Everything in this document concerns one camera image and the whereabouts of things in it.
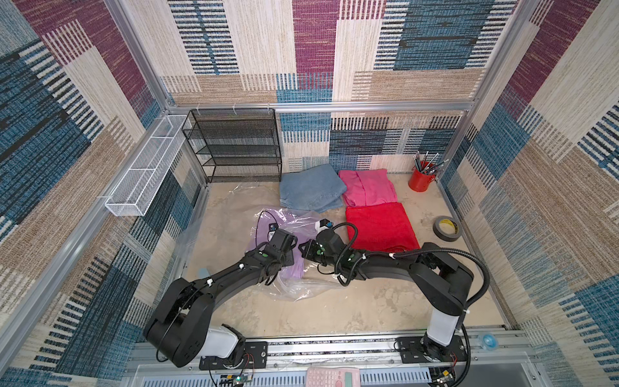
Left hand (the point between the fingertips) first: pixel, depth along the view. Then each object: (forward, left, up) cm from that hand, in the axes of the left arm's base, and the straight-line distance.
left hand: (286, 253), depth 90 cm
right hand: (0, -6, +2) cm, 6 cm away
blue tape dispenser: (-29, -64, -6) cm, 71 cm away
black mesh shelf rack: (+46, +23, +15) cm, 54 cm away
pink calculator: (-37, -15, -4) cm, 40 cm away
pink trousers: (+31, -34, +2) cm, 46 cm away
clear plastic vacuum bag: (-11, -6, +2) cm, 13 cm away
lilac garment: (+5, -6, +8) cm, 12 cm away
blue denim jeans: (+30, -13, +1) cm, 33 cm away
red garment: (+12, -37, -2) cm, 39 cm away
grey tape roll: (+8, -63, -3) cm, 63 cm away
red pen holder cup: (+33, -58, +7) cm, 67 cm away
